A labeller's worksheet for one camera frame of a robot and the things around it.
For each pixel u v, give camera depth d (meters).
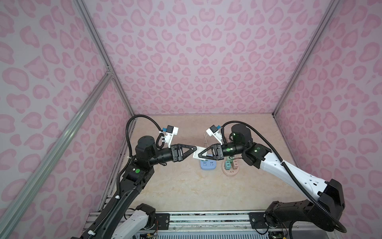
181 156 0.55
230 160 0.62
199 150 0.63
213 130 0.63
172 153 0.55
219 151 0.58
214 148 0.60
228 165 0.86
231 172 0.88
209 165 0.90
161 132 0.59
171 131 0.59
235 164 0.86
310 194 0.40
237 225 0.72
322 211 0.37
